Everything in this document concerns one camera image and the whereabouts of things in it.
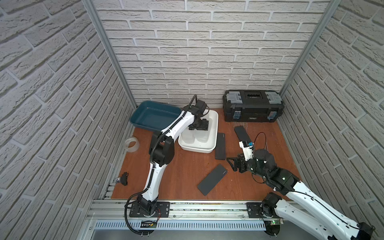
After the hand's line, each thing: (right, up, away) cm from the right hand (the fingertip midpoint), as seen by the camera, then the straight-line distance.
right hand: (234, 157), depth 75 cm
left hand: (-14, +15, +19) cm, 28 cm away
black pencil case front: (-11, -16, +8) cm, 21 cm away
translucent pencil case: (-25, +9, +17) cm, 32 cm away
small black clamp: (-61, -15, +8) cm, 63 cm away
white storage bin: (-7, +22, +35) cm, 42 cm away
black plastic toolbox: (+20, +29, +27) cm, 45 cm away
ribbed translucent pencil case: (-17, +9, +16) cm, 25 cm away
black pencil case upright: (-4, +1, +20) cm, 20 cm away
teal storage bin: (-53, +23, +42) cm, 72 cm away
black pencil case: (+13, +10, +29) cm, 33 cm away
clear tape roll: (-59, +1, +19) cm, 62 cm away
